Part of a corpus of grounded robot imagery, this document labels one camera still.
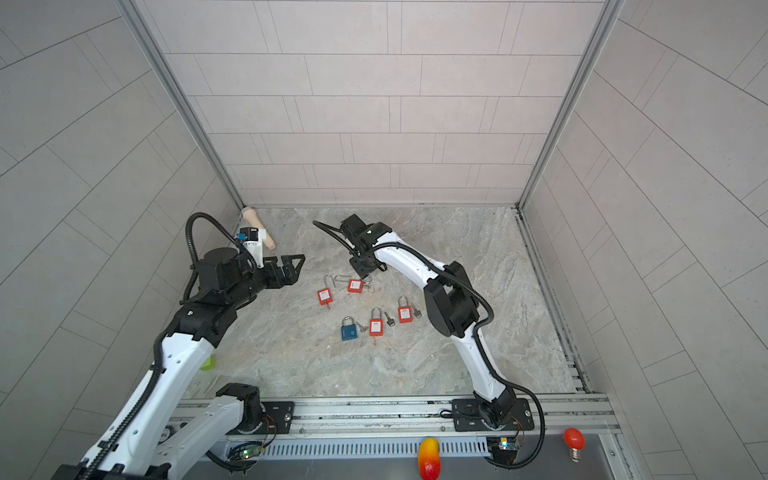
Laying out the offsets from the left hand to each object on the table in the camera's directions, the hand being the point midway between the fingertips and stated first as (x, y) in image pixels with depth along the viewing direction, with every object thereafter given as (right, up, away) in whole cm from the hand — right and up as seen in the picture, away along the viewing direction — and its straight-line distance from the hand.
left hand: (298, 254), depth 72 cm
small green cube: (-7, -16, -24) cm, 29 cm away
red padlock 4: (+27, -19, +15) cm, 36 cm away
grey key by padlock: (+30, -19, +17) cm, 39 cm away
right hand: (+14, -6, +21) cm, 26 cm away
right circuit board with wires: (+49, -45, -4) cm, 66 cm away
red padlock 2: (+11, -12, +21) cm, 27 cm away
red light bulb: (+64, -41, -6) cm, 77 cm away
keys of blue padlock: (+14, -23, +14) cm, 30 cm away
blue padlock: (+10, -23, +12) cm, 28 cm away
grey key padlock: (+22, -21, +14) cm, 34 cm away
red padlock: (+2, -14, +19) cm, 24 cm away
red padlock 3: (+18, -22, +12) cm, 31 cm away
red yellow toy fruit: (+31, -43, -9) cm, 54 cm away
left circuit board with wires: (-9, -43, -8) cm, 44 cm away
